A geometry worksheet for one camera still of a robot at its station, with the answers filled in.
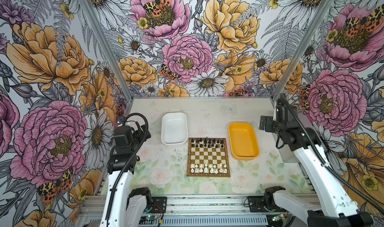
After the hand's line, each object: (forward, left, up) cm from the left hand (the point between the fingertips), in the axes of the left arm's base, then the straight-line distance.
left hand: (138, 134), depth 76 cm
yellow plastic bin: (+8, -60, -23) cm, 65 cm away
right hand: (0, -65, +6) cm, 65 cm away
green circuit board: (-33, -7, -21) cm, 40 cm away
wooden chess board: (-4, -36, -20) cm, 41 cm away
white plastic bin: (+17, -14, -22) cm, 31 cm away
